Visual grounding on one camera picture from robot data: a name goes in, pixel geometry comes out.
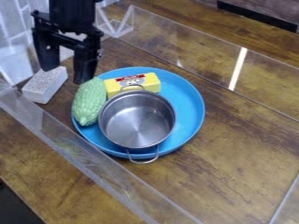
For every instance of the blue round tray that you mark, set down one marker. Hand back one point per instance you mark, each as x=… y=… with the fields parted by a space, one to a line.
x=188 y=105

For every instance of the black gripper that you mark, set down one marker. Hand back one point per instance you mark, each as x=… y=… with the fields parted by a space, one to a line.
x=67 y=26

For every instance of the white speckled foam block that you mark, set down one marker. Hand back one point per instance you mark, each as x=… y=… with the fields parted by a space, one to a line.
x=44 y=84

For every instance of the clear acrylic barrier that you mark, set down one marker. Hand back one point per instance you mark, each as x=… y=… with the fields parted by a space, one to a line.
x=234 y=175

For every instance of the green bitter gourd toy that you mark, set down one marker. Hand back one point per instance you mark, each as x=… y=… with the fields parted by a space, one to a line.
x=88 y=101

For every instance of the stainless steel pot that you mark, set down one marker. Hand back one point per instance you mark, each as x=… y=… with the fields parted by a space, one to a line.
x=136 y=120

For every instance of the yellow butter box toy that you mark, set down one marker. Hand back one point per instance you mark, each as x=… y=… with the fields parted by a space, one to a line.
x=143 y=81

